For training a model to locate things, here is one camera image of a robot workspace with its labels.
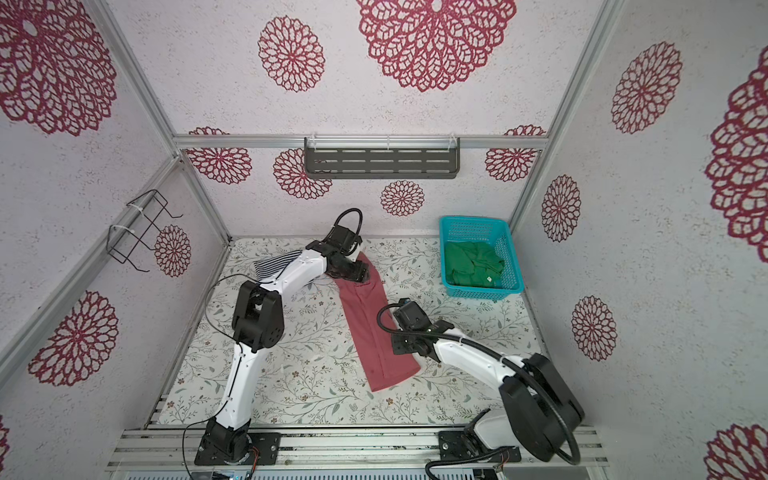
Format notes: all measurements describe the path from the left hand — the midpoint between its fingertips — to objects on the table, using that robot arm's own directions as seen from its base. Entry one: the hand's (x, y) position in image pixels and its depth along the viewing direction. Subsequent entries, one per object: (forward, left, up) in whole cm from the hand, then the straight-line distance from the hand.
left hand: (357, 277), depth 102 cm
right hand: (-23, -13, 0) cm, 26 cm away
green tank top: (+6, -41, -1) cm, 42 cm away
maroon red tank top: (-13, -4, -2) cm, 14 cm away
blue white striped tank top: (+8, +33, -4) cm, 34 cm away
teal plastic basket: (+22, -48, +1) cm, 53 cm away
